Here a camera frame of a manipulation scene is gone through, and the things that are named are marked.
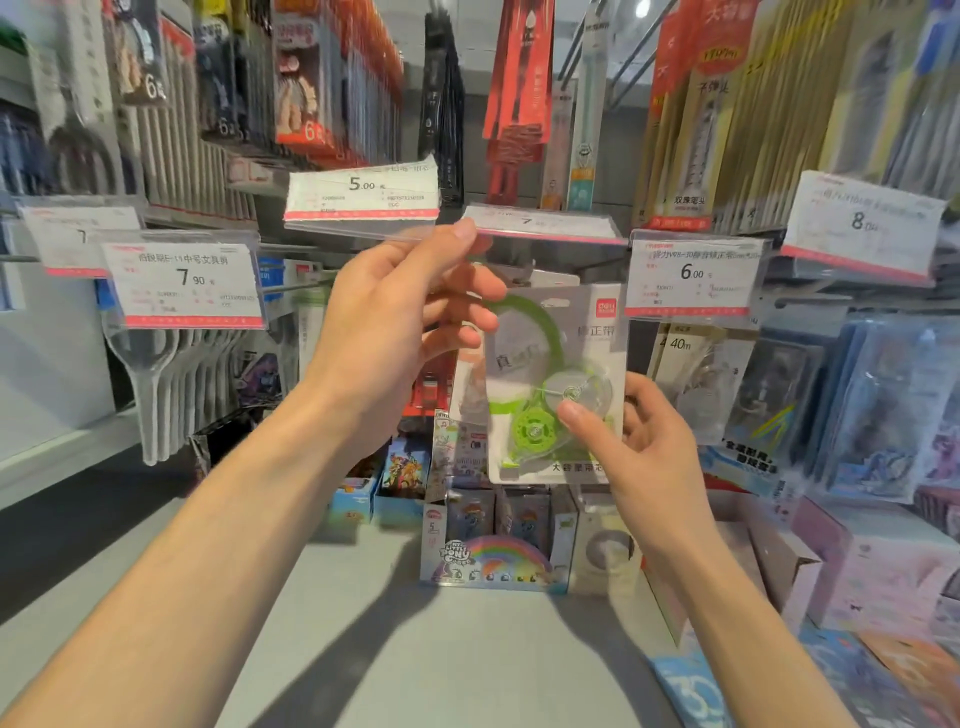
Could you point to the person's right hand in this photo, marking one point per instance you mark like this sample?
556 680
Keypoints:
660 480

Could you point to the person's left hand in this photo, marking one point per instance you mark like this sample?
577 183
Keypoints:
375 345

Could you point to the clear 40m correction tape pack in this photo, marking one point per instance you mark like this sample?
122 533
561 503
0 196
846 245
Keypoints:
705 382

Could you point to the pile of assorted correction tapes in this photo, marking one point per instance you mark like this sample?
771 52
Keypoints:
690 690

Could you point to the person's left forearm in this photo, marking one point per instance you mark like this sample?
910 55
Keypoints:
187 585

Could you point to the person's right forearm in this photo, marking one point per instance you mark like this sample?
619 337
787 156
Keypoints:
750 645

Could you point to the red pen set pack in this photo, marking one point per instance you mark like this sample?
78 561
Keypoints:
431 394

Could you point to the beige box round window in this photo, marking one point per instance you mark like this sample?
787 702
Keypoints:
607 551

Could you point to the metal peg hook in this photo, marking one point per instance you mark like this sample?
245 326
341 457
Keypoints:
300 283

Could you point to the dark blister pack blue card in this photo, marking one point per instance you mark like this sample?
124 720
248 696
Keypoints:
769 405

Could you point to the colourful sticker pack display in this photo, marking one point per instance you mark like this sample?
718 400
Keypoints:
457 450

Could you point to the blue card box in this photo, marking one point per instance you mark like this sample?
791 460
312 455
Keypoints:
352 499
405 480

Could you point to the white price tag red stripe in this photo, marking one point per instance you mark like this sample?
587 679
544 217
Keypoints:
862 225
79 238
544 225
694 274
360 191
184 281

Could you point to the purple black card box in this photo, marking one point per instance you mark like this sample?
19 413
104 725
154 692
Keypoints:
225 439

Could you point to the rainbow print display box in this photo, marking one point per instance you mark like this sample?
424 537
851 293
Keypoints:
495 559

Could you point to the row of clear scissors packs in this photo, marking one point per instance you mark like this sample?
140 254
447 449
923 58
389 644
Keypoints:
172 390

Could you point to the row of black packs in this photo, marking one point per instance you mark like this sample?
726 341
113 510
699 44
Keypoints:
442 112

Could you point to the row of blue character packs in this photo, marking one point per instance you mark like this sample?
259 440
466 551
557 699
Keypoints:
892 405

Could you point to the row of grey white packs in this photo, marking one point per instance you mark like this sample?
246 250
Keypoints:
195 157

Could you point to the row of red hanging packs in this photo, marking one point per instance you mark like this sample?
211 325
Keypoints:
520 82

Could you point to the white teal pen pack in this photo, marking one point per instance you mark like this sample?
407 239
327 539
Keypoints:
587 120

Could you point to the row of dark toy packs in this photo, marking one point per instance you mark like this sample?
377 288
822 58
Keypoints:
229 67

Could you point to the white side shelving unit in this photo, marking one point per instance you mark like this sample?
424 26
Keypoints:
52 375

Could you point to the row of orange refill packs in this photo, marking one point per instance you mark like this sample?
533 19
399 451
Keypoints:
697 112

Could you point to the figure toy blister pack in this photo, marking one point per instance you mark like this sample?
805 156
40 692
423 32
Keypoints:
139 52

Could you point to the large dark scissors pack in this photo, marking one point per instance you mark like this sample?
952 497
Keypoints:
79 105

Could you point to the rack of blue pen packs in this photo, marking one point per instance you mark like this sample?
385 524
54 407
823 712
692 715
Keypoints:
19 150

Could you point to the row of yellow refill packs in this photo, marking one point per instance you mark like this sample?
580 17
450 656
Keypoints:
817 105

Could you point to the round ceiling light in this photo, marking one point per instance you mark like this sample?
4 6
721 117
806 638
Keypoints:
643 7

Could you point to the row of blue yellow packs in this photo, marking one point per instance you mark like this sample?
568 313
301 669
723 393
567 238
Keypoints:
930 90

